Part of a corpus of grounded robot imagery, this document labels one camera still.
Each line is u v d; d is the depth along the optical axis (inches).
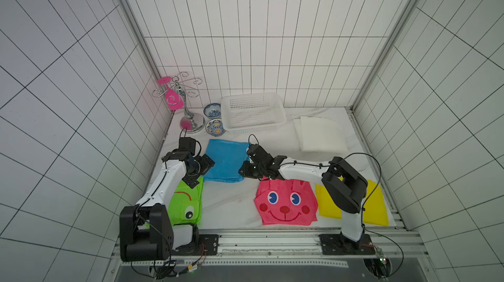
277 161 27.3
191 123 43.7
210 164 30.6
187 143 27.1
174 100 43.3
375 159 39.8
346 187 19.2
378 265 27.8
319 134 41.9
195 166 29.6
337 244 26.5
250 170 31.3
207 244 28.7
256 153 27.5
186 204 32.1
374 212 32.1
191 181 29.3
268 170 26.5
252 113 46.4
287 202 32.6
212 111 46.3
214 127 43.2
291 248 28.6
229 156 41.6
